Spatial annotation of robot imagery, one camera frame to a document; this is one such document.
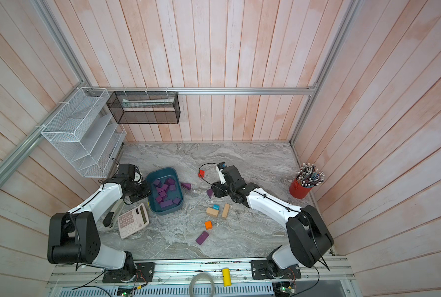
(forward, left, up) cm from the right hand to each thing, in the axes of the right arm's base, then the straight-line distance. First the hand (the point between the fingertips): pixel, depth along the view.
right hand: (216, 184), depth 88 cm
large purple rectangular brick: (-22, +6, -10) cm, 25 cm away
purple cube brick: (-5, +20, -7) cm, 22 cm away
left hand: (-3, +32, -4) cm, 33 cm away
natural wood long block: (-10, -4, -10) cm, 15 cm away
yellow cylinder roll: (-37, -5, -9) cm, 38 cm away
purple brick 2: (-5, +29, -6) cm, 30 cm away
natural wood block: (-10, +2, -9) cm, 14 cm away
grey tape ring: (-37, +6, -8) cm, 38 cm away
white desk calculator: (-15, +40, -8) cm, 43 cm away
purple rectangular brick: (+4, +31, -5) cm, 32 cm away
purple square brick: (+2, +24, -7) cm, 25 cm away
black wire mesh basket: (+42, +42, +15) cm, 62 cm away
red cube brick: (+13, +9, -10) cm, 19 cm away
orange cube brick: (-16, +4, -10) cm, 20 cm away
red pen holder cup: (+3, -43, +3) cm, 44 cm away
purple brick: (+4, +16, -8) cm, 19 cm away
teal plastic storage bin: (-3, +26, -6) cm, 26 cm away
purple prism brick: (+1, +4, -11) cm, 12 cm away
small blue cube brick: (-7, 0, -9) cm, 12 cm away
